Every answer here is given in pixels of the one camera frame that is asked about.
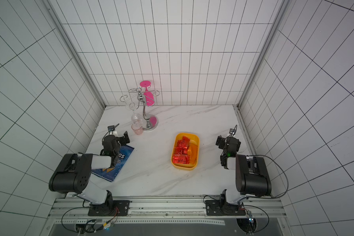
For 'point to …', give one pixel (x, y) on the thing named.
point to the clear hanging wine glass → (136, 118)
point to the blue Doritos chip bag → (125, 154)
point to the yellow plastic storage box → (192, 137)
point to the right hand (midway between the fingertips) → (223, 135)
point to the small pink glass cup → (137, 128)
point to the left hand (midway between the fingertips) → (120, 134)
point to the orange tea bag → (192, 152)
